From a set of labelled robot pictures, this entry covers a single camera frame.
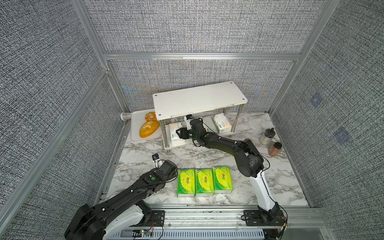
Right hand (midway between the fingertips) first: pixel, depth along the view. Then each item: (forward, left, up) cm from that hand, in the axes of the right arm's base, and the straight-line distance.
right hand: (178, 126), depth 95 cm
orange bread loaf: (+6, +22, -9) cm, 24 cm away
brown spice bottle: (-14, -59, -5) cm, 61 cm away
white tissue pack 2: (+4, -28, -2) cm, 28 cm away
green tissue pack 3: (-32, -25, -6) cm, 41 cm away
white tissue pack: (+1, +3, -2) cm, 4 cm away
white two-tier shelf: (0, -4, +21) cm, 21 cm away
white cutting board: (+19, +34, -14) cm, 41 cm away
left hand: (-26, +4, -7) cm, 27 cm away
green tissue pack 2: (-32, -15, -6) cm, 36 cm away
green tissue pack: (-33, -5, -6) cm, 34 cm away
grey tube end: (+19, +43, -12) cm, 48 cm away
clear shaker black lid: (-4, -58, -8) cm, 58 cm away
